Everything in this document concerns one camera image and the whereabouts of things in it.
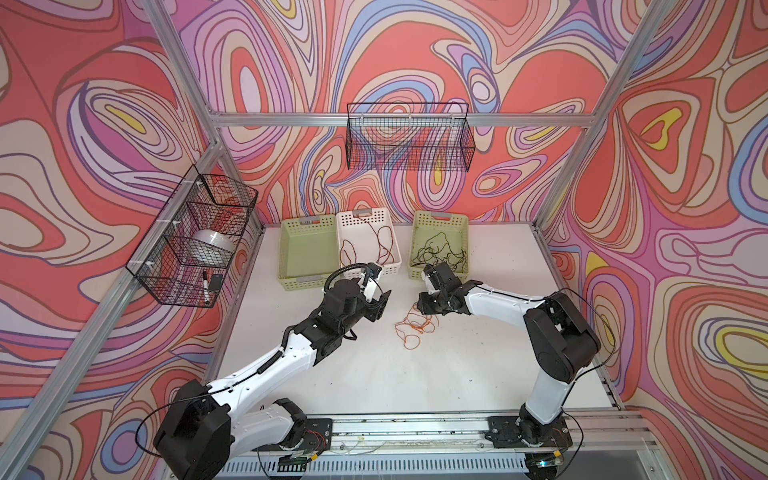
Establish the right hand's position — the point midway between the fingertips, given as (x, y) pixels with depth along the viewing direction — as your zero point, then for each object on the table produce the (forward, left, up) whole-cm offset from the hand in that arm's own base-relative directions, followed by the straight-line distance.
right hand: (424, 310), depth 94 cm
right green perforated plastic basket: (+38, -4, +1) cm, 39 cm away
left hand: (-2, +13, +18) cm, 22 cm away
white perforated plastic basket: (+33, +19, 0) cm, 38 cm away
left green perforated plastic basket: (+27, +41, -1) cm, 49 cm away
